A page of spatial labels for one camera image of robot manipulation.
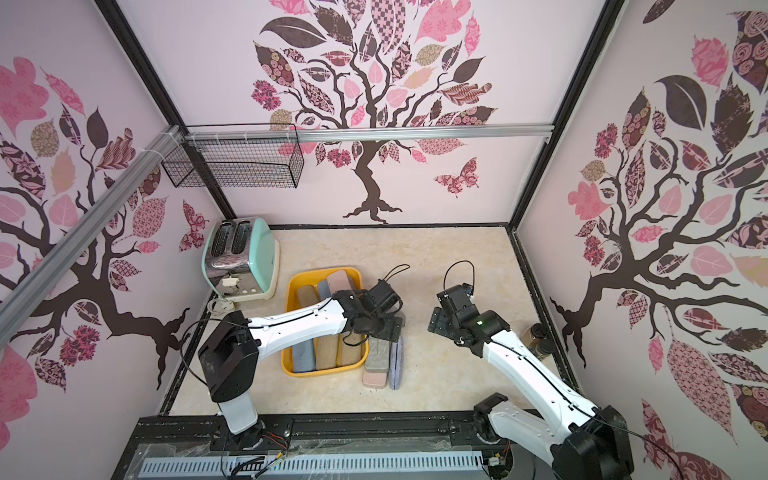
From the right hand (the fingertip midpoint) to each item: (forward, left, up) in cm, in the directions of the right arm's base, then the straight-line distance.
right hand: (443, 321), depth 82 cm
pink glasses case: (+18, +32, -5) cm, 37 cm away
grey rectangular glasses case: (-7, +19, -5) cm, 21 cm away
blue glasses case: (+16, +37, -7) cm, 41 cm away
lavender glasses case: (-10, +14, -5) cm, 18 cm away
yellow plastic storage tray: (+20, +42, -5) cm, 47 cm away
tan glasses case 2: (-5, +34, -7) cm, 35 cm away
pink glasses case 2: (-13, +19, -8) cm, 25 cm away
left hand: (-2, +16, -4) cm, 17 cm away
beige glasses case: (-4, +27, -8) cm, 28 cm away
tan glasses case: (+15, +43, -8) cm, 46 cm away
